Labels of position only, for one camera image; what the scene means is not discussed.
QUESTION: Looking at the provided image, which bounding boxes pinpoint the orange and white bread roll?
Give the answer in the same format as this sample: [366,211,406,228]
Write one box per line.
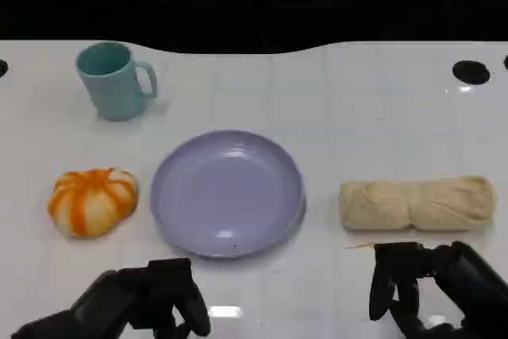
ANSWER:
[48,167,140,240]

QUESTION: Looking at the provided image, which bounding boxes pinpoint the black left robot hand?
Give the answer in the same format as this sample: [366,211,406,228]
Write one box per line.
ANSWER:
[70,258,211,339]

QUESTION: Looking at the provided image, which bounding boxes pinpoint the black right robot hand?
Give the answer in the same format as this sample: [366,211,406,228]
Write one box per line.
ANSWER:
[368,240,508,339]

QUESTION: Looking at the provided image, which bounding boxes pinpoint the pale green mug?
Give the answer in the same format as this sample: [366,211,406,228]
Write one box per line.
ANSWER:
[75,40,159,121]

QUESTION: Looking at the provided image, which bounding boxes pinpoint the beige towel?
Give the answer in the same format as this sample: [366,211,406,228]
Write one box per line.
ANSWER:
[339,175,498,233]

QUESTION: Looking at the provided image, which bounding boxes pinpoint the lilac plate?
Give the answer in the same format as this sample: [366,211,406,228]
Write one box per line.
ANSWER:
[149,129,306,260]

